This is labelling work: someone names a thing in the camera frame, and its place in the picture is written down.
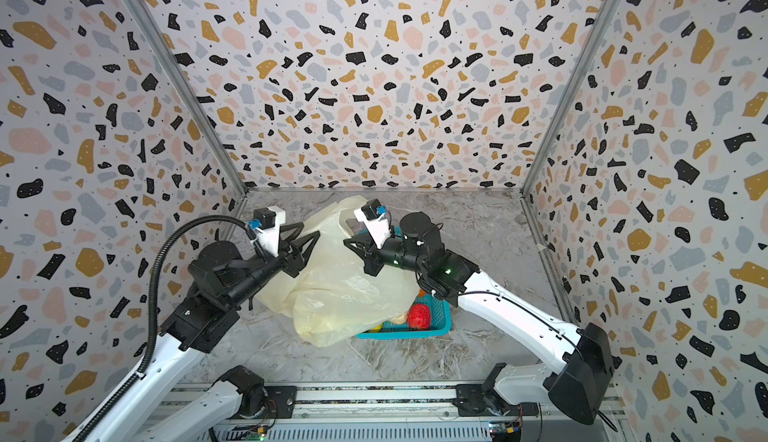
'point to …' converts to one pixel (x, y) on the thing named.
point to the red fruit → (419, 317)
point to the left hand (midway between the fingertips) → (308, 225)
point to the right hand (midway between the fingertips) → (341, 238)
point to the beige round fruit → (402, 319)
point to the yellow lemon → (377, 329)
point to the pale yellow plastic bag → (333, 299)
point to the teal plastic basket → (440, 325)
